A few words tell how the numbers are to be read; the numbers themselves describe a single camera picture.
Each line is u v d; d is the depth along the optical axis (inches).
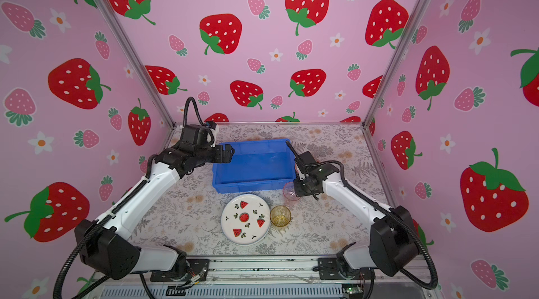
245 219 32.9
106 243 15.3
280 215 33.9
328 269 29.1
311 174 24.2
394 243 16.2
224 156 27.8
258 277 28.8
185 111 23.4
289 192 34.7
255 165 42.0
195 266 29.5
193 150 23.2
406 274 17.4
